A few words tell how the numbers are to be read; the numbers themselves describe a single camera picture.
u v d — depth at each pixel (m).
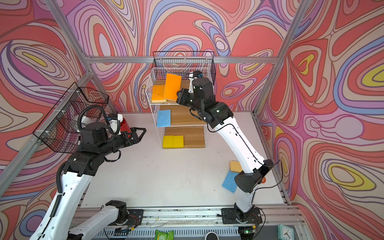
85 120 0.73
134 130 0.58
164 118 0.83
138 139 0.58
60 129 0.71
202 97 0.47
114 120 0.57
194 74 0.57
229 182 0.84
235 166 0.91
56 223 0.37
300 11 0.70
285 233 0.68
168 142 0.99
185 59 0.88
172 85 0.65
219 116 0.46
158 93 0.69
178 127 0.84
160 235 0.68
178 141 0.99
